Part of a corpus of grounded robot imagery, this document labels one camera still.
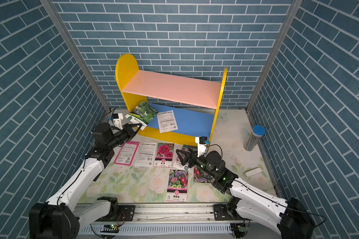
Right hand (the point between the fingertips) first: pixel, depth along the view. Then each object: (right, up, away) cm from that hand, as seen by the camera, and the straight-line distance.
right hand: (183, 150), depth 71 cm
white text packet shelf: (-11, +14, +23) cm, 29 cm away
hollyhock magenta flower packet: (-13, -8, +23) cm, 28 cm away
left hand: (-19, +12, +4) cm, 23 cm away
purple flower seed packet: (-4, -12, +20) cm, 23 cm away
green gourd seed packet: (-23, +18, +9) cm, 30 cm away
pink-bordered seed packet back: (-37, -7, +23) cm, 44 cm away
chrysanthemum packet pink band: (-4, -23, +11) cm, 26 cm away
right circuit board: (+29, -38, -1) cm, 47 cm away
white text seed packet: (-24, -7, +23) cm, 35 cm away
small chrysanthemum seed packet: (+10, -18, +15) cm, 26 cm away
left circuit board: (-36, -39, +1) cm, 53 cm away
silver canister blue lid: (+48, +1, +34) cm, 59 cm away
